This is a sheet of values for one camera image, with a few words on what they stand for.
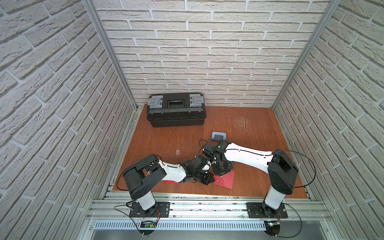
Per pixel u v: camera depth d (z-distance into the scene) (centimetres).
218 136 101
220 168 71
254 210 73
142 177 46
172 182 62
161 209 73
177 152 93
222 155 59
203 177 75
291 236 67
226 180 83
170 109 96
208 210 76
